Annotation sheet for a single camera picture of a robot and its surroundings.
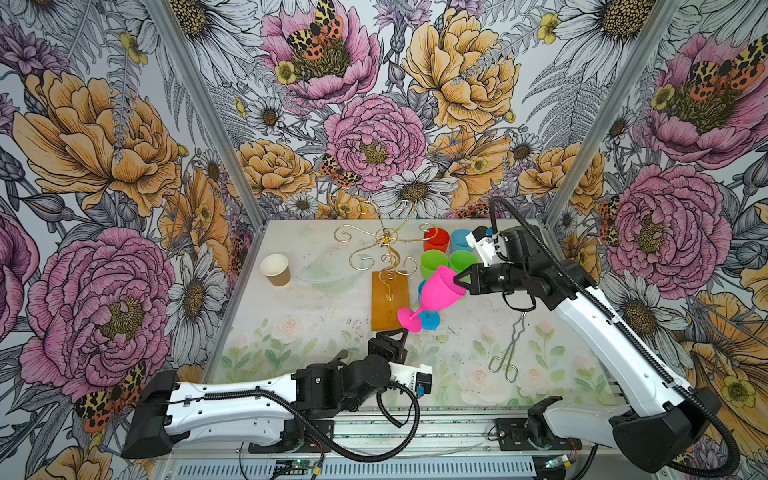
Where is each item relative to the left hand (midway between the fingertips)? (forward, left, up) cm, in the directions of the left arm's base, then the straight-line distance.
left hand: (396, 337), depth 71 cm
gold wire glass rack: (+22, +1, -11) cm, 25 cm away
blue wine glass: (+14, -11, -18) cm, 25 cm away
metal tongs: (-2, -32, -19) cm, 38 cm away
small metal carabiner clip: (+3, +15, -16) cm, 22 cm away
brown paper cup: (+32, +39, -15) cm, 52 cm away
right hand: (+8, -15, +7) cm, 18 cm away
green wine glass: (+25, -11, -3) cm, 28 cm away
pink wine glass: (+5, -9, +11) cm, 16 cm away
